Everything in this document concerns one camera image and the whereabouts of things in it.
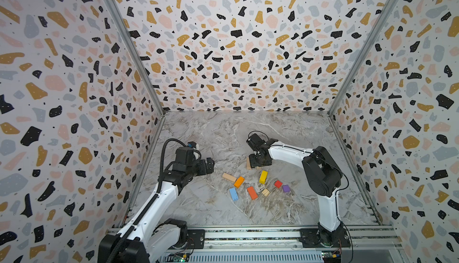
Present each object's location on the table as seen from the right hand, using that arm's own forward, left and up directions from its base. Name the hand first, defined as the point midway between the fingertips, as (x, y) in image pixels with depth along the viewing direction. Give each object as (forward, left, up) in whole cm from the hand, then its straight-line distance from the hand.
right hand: (253, 160), depth 96 cm
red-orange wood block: (-16, +1, -3) cm, 17 cm away
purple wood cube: (-15, -16, -2) cm, 22 cm away
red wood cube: (-12, -12, -2) cm, 17 cm away
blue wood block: (-18, +10, -1) cm, 21 cm away
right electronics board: (-42, -31, -3) cm, 52 cm away
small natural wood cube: (-17, -6, -1) cm, 18 cm away
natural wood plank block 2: (-9, +13, -2) cm, 16 cm away
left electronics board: (-43, +30, -1) cm, 52 cm away
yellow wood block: (-10, -5, 0) cm, 11 cm away
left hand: (-8, +23, +12) cm, 27 cm away
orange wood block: (-12, +7, -2) cm, 14 cm away
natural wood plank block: (-4, +3, +4) cm, 6 cm away
